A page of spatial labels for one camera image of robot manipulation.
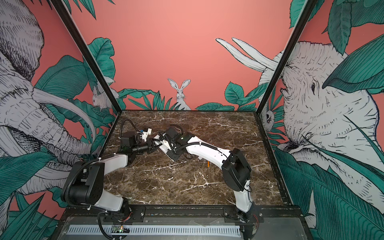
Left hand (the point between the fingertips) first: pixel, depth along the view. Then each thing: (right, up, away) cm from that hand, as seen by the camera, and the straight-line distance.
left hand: (164, 141), depth 83 cm
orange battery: (+26, -15, +9) cm, 32 cm away
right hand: (+4, -6, 0) cm, 7 cm away
